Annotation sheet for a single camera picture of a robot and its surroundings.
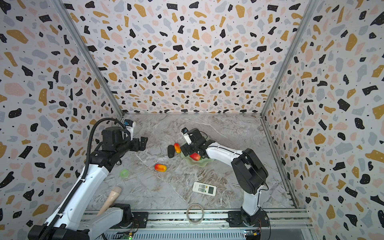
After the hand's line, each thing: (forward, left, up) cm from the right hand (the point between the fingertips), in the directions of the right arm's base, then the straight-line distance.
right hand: (185, 141), depth 91 cm
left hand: (-6, +23, +15) cm, 28 cm away
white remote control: (-25, -14, -11) cm, 31 cm away
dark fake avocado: (-1, +10, -9) cm, 14 cm away
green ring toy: (-16, +35, -10) cm, 40 cm away
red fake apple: (-6, -6, -8) cm, 11 cm away
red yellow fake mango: (+1, +6, -9) cm, 11 cm away
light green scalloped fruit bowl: (-9, -10, -10) cm, 17 cm away
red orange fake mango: (-13, +14, -9) cm, 21 cm away
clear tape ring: (-39, -4, -11) cm, 41 cm away
